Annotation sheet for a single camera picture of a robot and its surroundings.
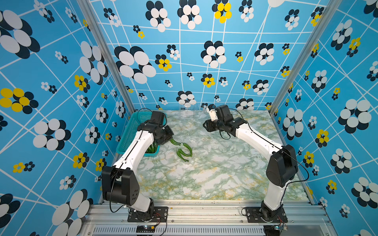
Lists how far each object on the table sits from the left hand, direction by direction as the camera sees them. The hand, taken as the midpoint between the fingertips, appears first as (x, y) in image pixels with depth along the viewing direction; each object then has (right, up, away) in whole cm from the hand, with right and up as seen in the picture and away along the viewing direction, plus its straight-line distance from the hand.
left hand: (174, 134), depth 85 cm
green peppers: (-15, -9, +6) cm, 18 cm away
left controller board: (-12, -46, -13) cm, 49 cm away
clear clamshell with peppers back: (+4, -11, +12) cm, 17 cm away
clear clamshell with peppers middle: (+11, +18, +35) cm, 40 cm away
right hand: (+20, +7, +3) cm, 21 cm away
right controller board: (+50, -44, -16) cm, 68 cm away
